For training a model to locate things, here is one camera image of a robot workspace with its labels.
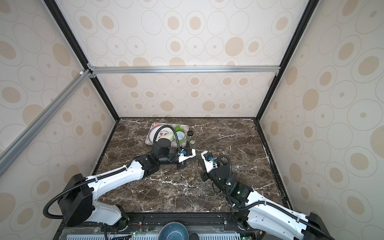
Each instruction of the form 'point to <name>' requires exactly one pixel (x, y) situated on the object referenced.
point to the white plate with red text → (160, 132)
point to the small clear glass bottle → (192, 144)
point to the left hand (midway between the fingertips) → (199, 157)
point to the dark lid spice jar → (190, 135)
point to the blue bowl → (173, 230)
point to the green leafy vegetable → (178, 128)
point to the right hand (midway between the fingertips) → (201, 159)
